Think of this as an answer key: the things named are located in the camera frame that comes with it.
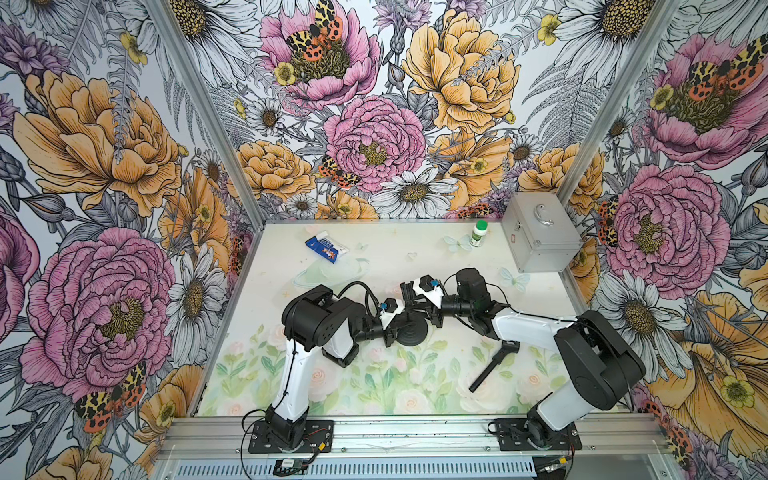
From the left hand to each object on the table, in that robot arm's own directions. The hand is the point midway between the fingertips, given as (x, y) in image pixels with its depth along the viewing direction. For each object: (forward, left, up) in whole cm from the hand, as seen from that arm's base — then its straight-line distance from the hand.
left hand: (413, 325), depth 92 cm
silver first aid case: (+27, -44, +11) cm, 53 cm away
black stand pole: (-8, -26, +1) cm, 27 cm away
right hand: (0, +1, +10) cm, 10 cm away
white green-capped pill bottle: (+32, -25, +6) cm, 41 cm away
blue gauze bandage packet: (+30, +29, +2) cm, 42 cm away
